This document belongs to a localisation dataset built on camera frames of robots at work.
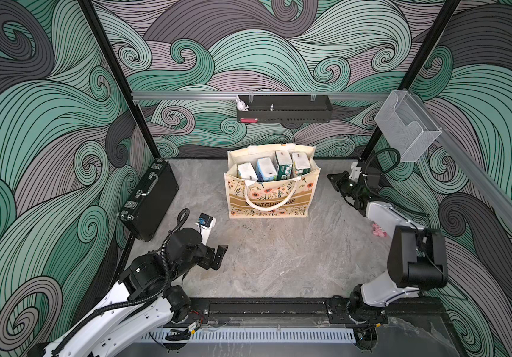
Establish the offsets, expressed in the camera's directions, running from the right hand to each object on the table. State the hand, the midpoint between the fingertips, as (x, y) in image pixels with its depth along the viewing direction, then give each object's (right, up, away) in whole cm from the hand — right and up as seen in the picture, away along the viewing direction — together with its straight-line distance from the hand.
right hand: (325, 174), depth 89 cm
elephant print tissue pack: (-12, +4, -8) cm, 15 cm away
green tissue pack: (-18, +2, -7) cm, 19 cm away
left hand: (-42, -21, -20) cm, 51 cm away
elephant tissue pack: (-32, +1, -9) cm, 34 cm away
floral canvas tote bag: (-22, -2, -13) cm, 26 cm away
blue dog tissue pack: (-25, +1, -8) cm, 26 cm away
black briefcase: (-70, -13, -8) cm, 71 cm away
